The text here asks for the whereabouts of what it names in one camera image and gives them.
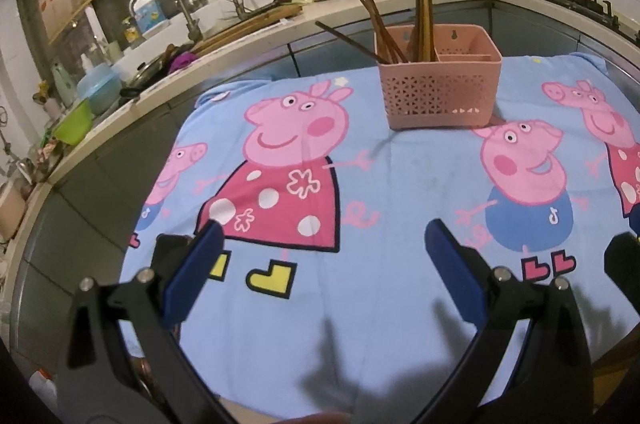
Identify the black gas stove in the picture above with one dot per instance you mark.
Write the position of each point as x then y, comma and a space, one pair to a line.
587, 8

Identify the wooden cutting board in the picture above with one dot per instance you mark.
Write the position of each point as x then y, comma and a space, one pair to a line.
250, 23

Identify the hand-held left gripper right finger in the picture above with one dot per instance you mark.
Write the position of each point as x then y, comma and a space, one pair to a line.
452, 271

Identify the green plastic basin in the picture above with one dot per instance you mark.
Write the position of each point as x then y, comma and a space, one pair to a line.
74, 125

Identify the blue cartoon pig blanket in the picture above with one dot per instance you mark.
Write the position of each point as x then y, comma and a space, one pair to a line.
400, 204

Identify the bunch of wooden chopsticks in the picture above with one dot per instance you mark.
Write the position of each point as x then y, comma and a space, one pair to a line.
377, 21

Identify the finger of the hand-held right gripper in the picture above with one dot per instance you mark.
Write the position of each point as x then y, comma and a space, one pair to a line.
625, 264

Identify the purple cloth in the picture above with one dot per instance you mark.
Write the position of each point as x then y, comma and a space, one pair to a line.
181, 62

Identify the blue plastic container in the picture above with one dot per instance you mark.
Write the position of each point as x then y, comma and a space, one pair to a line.
98, 88

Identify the dark cooking pan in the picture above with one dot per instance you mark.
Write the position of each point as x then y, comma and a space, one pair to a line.
145, 75

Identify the pink plastic utensil basket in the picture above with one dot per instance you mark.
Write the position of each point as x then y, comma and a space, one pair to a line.
440, 94

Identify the tall steel faucet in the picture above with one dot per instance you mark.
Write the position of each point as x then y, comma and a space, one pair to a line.
187, 16

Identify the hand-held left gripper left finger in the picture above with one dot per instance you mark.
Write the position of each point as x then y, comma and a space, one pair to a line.
195, 276

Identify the pale green bottle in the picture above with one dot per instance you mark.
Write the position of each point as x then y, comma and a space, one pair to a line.
62, 83

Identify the small yellow bottle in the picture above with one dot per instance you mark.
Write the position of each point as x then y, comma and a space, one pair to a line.
131, 30

